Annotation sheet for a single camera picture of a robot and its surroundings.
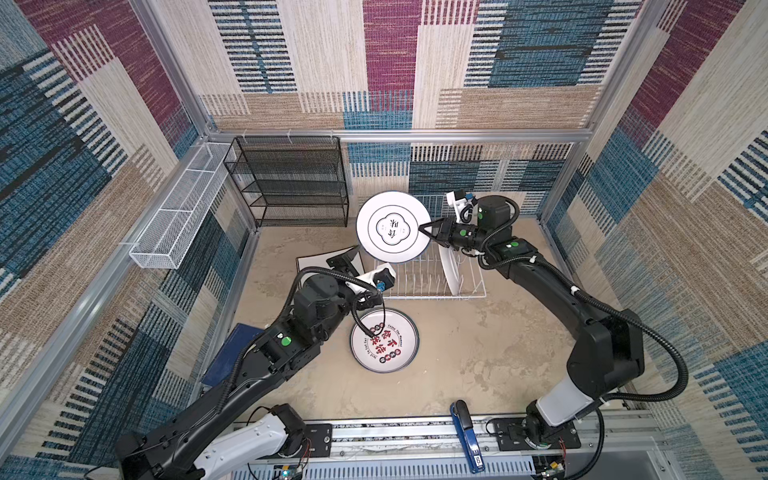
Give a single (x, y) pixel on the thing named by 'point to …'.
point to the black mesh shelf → (291, 181)
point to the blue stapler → (465, 429)
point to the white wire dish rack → (423, 277)
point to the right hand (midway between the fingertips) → (419, 232)
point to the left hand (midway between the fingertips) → (364, 254)
